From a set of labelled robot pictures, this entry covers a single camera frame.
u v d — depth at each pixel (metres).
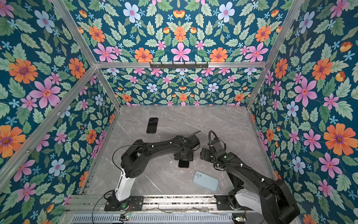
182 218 0.77
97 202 0.72
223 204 0.73
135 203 0.73
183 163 0.86
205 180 0.83
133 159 0.53
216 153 0.65
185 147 0.66
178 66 0.91
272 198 0.40
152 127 1.11
